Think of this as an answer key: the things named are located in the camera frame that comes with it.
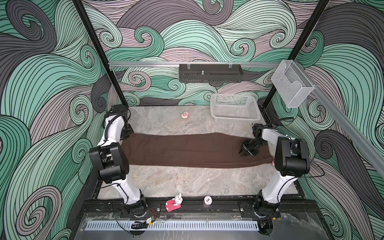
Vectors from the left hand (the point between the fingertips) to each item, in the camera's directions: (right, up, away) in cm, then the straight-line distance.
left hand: (124, 135), depth 86 cm
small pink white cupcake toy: (+35, +13, +25) cm, 45 cm away
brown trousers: (+56, -10, +5) cm, 57 cm away
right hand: (+71, -12, +7) cm, 72 cm away
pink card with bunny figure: (+31, -32, -15) cm, 47 cm away
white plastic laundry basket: (+75, +18, +32) cm, 84 cm away
